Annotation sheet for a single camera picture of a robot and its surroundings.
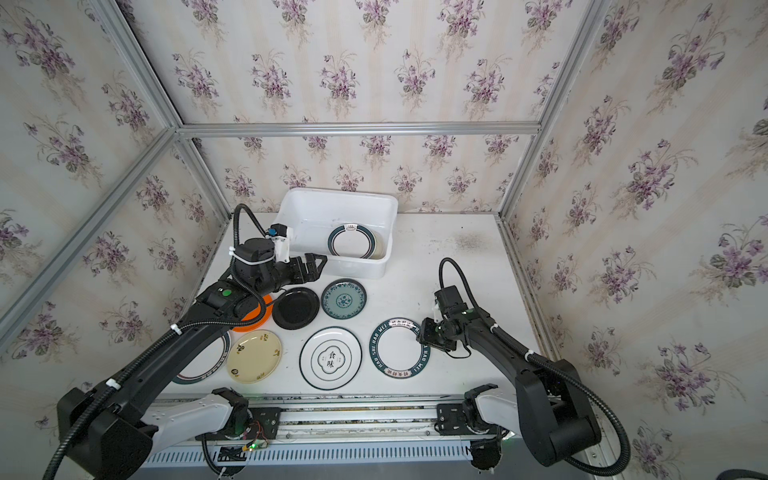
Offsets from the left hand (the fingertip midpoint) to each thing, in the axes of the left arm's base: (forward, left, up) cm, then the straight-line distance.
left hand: (314, 259), depth 76 cm
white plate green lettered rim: (-15, -22, -23) cm, 35 cm away
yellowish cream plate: (-17, +19, -23) cm, 34 cm away
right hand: (-12, -32, -22) cm, 41 cm away
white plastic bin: (+34, +9, -17) cm, 39 cm away
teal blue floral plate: (+1, -5, -24) cm, 24 cm away
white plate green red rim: (+25, -6, -21) cm, 33 cm away
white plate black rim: (-17, -3, -24) cm, 30 cm away
